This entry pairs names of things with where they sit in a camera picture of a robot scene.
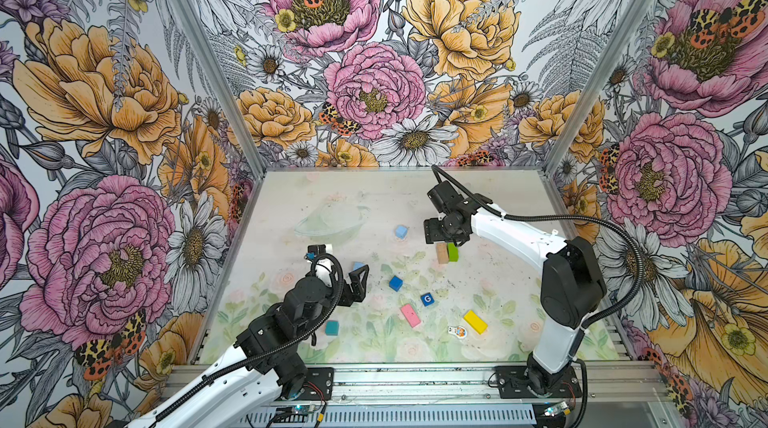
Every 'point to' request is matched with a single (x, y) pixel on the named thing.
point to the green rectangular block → (453, 252)
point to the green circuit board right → (556, 409)
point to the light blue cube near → (357, 264)
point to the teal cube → (332, 327)
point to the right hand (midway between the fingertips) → (442, 243)
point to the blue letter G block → (427, 299)
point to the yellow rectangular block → (476, 322)
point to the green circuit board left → (300, 408)
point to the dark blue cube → (395, 283)
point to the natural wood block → (442, 252)
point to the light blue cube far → (401, 231)
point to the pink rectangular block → (411, 315)
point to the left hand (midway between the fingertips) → (352, 276)
